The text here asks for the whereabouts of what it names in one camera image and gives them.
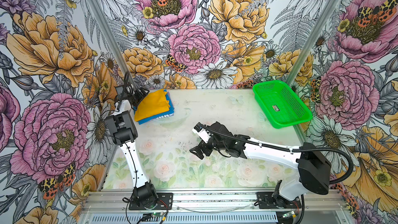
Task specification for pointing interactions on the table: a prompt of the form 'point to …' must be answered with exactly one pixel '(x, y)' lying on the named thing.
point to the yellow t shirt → (155, 103)
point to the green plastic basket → (280, 107)
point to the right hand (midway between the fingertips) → (197, 148)
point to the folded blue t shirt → (171, 112)
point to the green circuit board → (157, 214)
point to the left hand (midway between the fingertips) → (146, 96)
